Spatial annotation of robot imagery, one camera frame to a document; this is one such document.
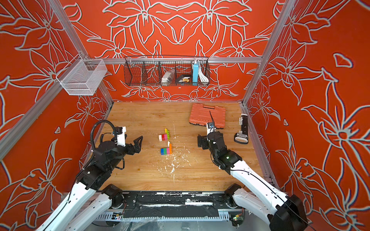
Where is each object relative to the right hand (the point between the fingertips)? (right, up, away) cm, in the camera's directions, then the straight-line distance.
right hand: (204, 133), depth 79 cm
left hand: (-37, 0, -6) cm, 38 cm away
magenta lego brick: (-22, -13, +10) cm, 27 cm away
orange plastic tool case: (+12, +10, +27) cm, 31 cm away
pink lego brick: (-24, -5, +16) cm, 29 cm away
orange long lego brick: (-20, -11, +11) cm, 25 cm away
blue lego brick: (-25, -13, +10) cm, 30 cm away
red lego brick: (-25, -5, +16) cm, 30 cm away
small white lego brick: (-21, -8, +13) cm, 26 cm away
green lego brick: (-24, -13, +10) cm, 29 cm away
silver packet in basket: (-22, +36, +13) cm, 44 cm away
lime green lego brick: (-22, -3, +18) cm, 28 cm away
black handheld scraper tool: (+29, -5, +18) cm, 35 cm away
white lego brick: (-28, -5, +16) cm, 32 cm away
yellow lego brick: (-24, 0, +21) cm, 32 cm away
